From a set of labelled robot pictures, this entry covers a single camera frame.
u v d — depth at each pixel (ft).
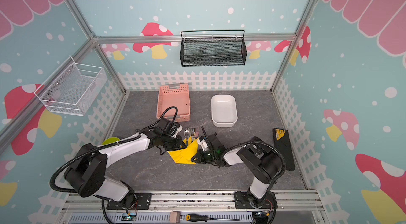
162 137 2.29
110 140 3.08
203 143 2.79
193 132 3.18
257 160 1.57
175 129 2.54
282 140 3.06
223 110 3.60
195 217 2.28
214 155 2.34
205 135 2.34
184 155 2.82
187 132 3.17
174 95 3.80
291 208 2.39
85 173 1.43
